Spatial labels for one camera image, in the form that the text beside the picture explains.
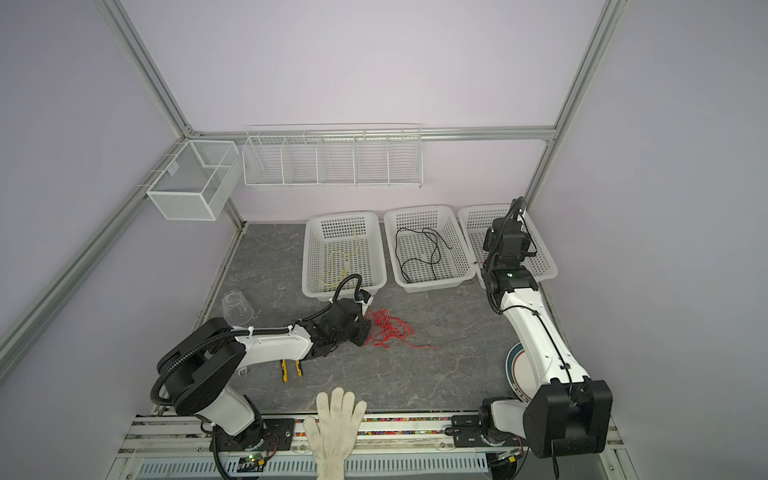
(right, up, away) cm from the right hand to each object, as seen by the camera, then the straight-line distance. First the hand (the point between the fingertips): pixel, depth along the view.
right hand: (515, 229), depth 76 cm
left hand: (-39, -28, +14) cm, 50 cm away
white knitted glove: (-46, -51, -2) cm, 69 cm away
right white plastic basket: (+1, +7, +39) cm, 40 cm away
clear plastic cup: (-83, -25, +19) cm, 88 cm away
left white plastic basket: (-53, -4, +36) cm, 64 cm away
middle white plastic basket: (-19, -5, +36) cm, 41 cm away
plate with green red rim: (+4, -40, +6) cm, 41 cm away
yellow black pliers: (-62, -39, +7) cm, 74 cm away
